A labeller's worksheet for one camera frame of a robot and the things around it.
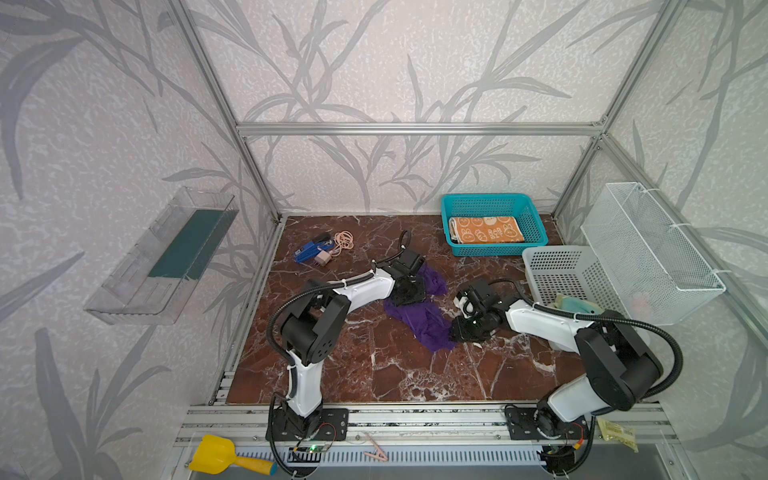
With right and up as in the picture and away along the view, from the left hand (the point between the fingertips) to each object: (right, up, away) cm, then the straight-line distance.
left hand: (427, 289), depth 93 cm
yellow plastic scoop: (-52, -35, -24) cm, 67 cm away
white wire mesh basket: (+46, +8, -32) cm, 56 cm away
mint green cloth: (+44, -3, -6) cm, 44 cm away
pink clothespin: (-13, -35, -24) cm, 44 cm away
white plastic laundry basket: (+49, +5, +9) cm, 50 cm away
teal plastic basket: (+37, +29, +22) cm, 52 cm away
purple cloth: (-1, -9, -4) cm, 10 cm away
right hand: (+7, -11, -4) cm, 14 cm away
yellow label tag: (+44, -31, -21) cm, 58 cm away
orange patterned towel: (+23, +20, +19) cm, 36 cm away
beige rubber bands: (-31, +16, +18) cm, 39 cm away
